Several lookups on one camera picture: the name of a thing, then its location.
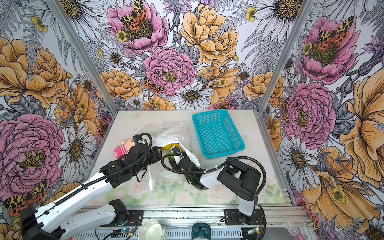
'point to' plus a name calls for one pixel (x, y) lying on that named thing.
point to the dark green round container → (201, 231)
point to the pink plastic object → (293, 231)
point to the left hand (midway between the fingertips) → (156, 155)
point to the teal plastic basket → (217, 134)
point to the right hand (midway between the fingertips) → (173, 157)
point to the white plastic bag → (177, 135)
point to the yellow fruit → (169, 146)
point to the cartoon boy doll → (123, 149)
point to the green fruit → (172, 157)
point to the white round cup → (152, 230)
